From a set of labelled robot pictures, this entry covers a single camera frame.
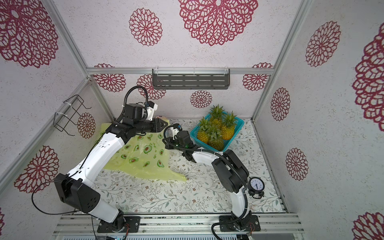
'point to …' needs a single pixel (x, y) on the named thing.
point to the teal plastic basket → (239, 124)
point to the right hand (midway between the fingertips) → (161, 138)
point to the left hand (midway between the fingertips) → (165, 124)
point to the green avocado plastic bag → (146, 155)
